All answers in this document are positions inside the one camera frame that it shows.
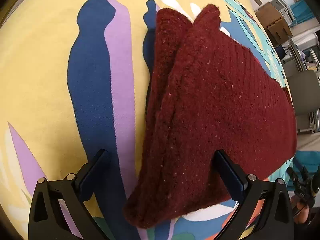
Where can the white storage crate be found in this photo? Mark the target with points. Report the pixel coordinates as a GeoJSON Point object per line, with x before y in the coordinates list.
{"type": "Point", "coordinates": [285, 11]}

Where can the dark red knitted sweater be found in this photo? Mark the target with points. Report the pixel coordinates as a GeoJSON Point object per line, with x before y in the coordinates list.
{"type": "Point", "coordinates": [208, 93]}

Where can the brown cardboard box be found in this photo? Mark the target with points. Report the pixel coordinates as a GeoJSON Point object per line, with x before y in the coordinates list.
{"type": "Point", "coordinates": [274, 24]}

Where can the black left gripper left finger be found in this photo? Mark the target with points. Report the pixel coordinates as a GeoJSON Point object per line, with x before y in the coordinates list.
{"type": "Point", "coordinates": [46, 219]}

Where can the grey chair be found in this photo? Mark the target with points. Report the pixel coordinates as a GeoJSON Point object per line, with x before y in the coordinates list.
{"type": "Point", "coordinates": [305, 92]}

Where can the person's right hand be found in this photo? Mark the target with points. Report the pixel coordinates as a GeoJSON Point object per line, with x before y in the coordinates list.
{"type": "Point", "coordinates": [305, 218]}

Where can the teal curtain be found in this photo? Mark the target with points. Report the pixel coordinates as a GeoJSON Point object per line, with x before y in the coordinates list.
{"type": "Point", "coordinates": [301, 10]}

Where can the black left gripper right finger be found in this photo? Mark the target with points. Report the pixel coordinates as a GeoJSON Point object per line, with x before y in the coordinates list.
{"type": "Point", "coordinates": [275, 220]}

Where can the colourful dinosaur print bedsheet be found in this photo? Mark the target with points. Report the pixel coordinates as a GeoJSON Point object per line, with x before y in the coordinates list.
{"type": "Point", "coordinates": [76, 78]}

